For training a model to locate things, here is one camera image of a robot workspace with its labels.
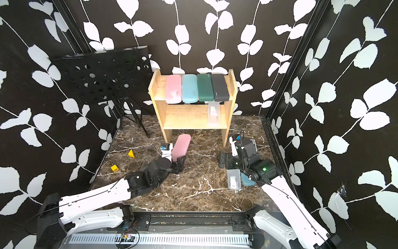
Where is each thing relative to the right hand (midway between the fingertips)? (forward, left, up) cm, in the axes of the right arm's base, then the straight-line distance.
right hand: (223, 154), depth 72 cm
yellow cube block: (+2, +63, -20) cm, 66 cm away
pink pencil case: (+6, +21, -2) cm, 22 cm away
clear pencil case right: (+29, +4, -1) cm, 29 cm away
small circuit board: (-32, +46, -23) cm, 61 cm away
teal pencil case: (-4, -15, -22) cm, 27 cm away
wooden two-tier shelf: (+29, +11, -2) cm, 31 cm away
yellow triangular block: (+12, +57, -21) cm, 62 cm away
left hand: (+1, +21, -3) cm, 21 cm away
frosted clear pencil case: (-3, -8, -23) cm, 25 cm away
